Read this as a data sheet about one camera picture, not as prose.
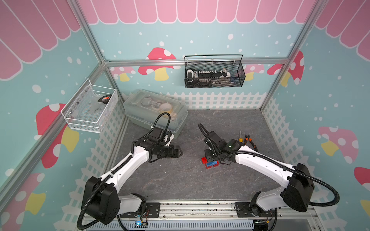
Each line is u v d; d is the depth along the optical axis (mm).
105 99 778
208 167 888
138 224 716
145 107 943
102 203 401
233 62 895
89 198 375
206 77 874
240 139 997
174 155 717
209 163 869
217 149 608
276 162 459
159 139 657
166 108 983
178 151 752
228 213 744
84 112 749
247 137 1026
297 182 402
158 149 674
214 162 842
